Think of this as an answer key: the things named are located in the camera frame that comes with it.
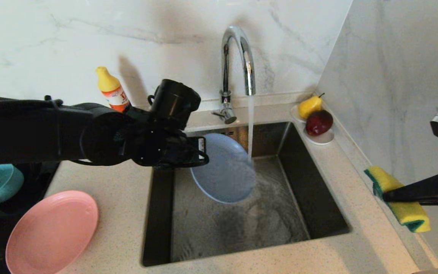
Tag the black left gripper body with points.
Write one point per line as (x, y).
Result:
(165, 114)

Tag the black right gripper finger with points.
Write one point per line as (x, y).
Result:
(420, 188)

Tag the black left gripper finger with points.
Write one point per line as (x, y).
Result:
(198, 160)
(193, 142)

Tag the yellow green sponge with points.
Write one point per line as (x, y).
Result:
(409, 213)

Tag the grey-blue plate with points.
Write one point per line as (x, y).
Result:
(226, 175)

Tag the orange detergent bottle yellow cap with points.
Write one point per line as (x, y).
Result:
(110, 87)

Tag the pink plate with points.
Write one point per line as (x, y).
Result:
(51, 232)

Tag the teal bowl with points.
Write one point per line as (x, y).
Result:
(0, 180)

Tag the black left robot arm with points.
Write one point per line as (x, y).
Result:
(32, 129)

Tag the stainless steel sink basin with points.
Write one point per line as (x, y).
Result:
(280, 228)

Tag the chrome gooseneck faucet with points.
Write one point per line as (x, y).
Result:
(225, 76)

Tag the small white dish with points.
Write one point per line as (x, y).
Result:
(324, 140)

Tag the dark red apple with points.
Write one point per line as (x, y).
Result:
(319, 123)

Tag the yellow pear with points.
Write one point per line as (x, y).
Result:
(309, 107)

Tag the black induction cooktop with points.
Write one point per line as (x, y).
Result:
(32, 182)

